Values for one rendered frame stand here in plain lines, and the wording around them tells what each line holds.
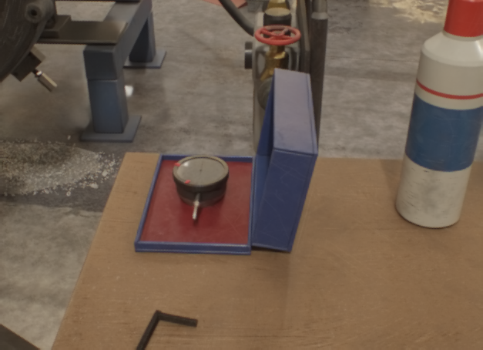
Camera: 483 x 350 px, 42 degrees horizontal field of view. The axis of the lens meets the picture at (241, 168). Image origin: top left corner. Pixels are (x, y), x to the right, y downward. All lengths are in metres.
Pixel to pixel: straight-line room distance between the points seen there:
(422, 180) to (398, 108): 1.30
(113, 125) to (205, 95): 0.34
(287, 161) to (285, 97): 0.10
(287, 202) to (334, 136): 1.18
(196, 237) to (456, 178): 0.25
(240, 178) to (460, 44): 0.27
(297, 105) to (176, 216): 0.17
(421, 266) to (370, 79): 1.51
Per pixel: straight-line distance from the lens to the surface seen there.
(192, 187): 0.63
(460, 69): 0.57
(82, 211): 1.48
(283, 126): 0.56
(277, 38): 1.00
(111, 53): 1.64
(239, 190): 0.68
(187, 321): 0.53
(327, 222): 0.65
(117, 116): 1.72
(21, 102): 2.01
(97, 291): 0.58
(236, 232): 0.62
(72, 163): 1.65
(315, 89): 0.98
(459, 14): 0.57
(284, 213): 0.57
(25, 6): 1.29
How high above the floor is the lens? 0.86
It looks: 33 degrees down
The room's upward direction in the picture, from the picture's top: straight up
